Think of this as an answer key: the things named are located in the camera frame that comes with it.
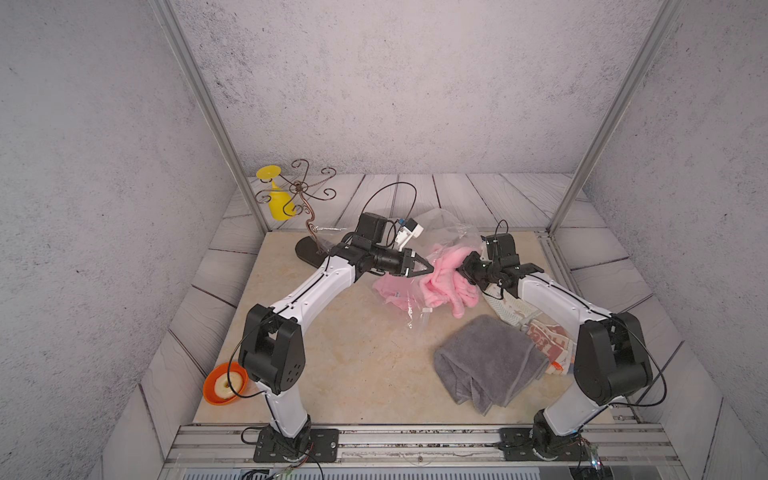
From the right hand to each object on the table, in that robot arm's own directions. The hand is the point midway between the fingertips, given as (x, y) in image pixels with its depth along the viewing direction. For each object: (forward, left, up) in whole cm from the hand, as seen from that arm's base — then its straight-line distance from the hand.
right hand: (456, 265), depth 90 cm
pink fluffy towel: (-9, +6, +3) cm, 11 cm away
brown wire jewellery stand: (+9, +46, +16) cm, 49 cm away
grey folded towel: (-25, -7, -12) cm, 28 cm away
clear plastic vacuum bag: (+8, +5, +7) cm, 12 cm away
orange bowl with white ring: (-31, +63, -10) cm, 71 cm away
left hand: (-11, +8, +11) cm, 17 cm away
